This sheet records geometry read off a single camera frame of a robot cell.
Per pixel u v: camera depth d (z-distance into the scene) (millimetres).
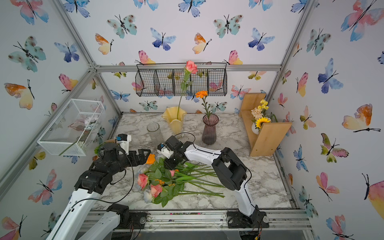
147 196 772
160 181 789
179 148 694
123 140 625
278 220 755
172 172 821
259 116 882
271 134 818
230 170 506
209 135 1075
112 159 552
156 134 903
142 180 742
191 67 794
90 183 472
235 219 727
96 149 845
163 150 807
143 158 645
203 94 830
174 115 966
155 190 739
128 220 687
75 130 723
